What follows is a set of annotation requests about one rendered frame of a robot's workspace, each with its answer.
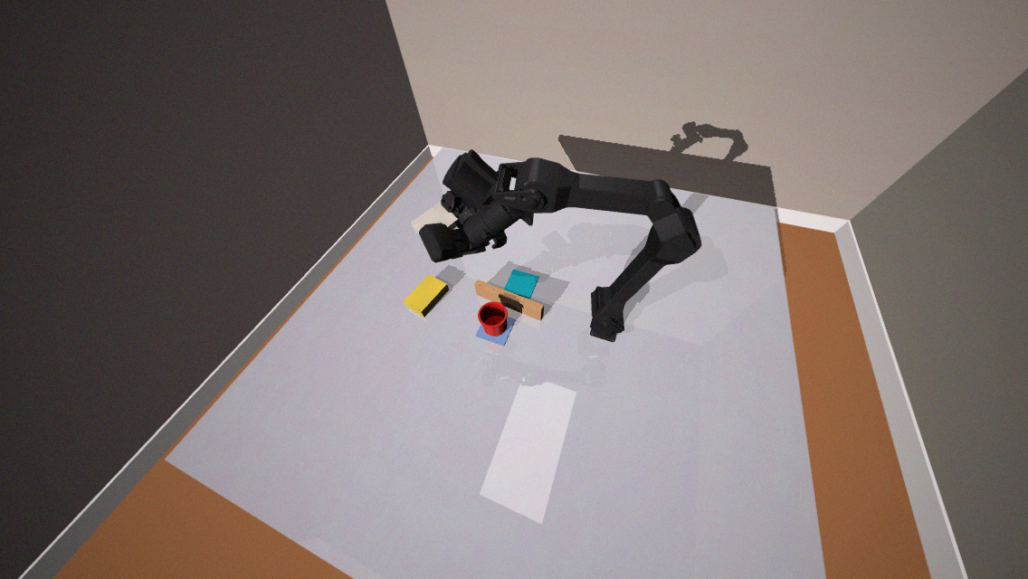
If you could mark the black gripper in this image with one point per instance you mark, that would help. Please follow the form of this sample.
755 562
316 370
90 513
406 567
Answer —
473 236

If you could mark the red cup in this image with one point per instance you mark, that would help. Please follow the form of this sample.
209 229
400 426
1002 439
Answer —
493 317

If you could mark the beige flat block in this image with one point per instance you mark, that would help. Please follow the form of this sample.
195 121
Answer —
436 214

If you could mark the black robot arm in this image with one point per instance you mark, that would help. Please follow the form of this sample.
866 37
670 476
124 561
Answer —
544 186

